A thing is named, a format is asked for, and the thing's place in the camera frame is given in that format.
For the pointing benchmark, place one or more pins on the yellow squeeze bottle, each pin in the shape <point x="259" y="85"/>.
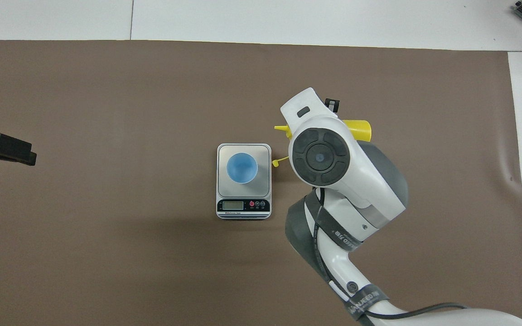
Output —
<point x="360" y="130"/>

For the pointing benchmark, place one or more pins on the light blue plastic cup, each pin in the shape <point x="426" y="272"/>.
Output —
<point x="242" y="168"/>

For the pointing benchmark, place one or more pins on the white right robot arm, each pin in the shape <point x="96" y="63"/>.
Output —
<point x="356" y="172"/>

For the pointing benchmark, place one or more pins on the silver digital kitchen scale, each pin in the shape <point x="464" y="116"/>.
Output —
<point x="244" y="192"/>

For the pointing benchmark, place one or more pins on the brown table mat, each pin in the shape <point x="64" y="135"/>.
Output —
<point x="107" y="253"/>

